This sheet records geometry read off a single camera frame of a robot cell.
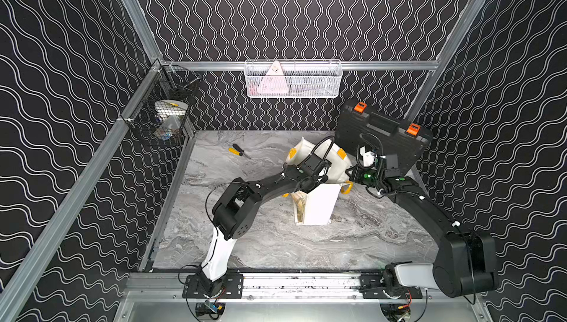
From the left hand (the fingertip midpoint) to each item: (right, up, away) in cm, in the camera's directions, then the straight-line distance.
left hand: (318, 182), depth 92 cm
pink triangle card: (-18, +41, -2) cm, 45 cm away
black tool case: (+32, +16, -6) cm, 36 cm away
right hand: (+11, +6, -5) cm, 13 cm away
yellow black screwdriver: (-38, +14, +21) cm, 46 cm away
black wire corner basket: (-60, +28, -12) cm, 67 cm away
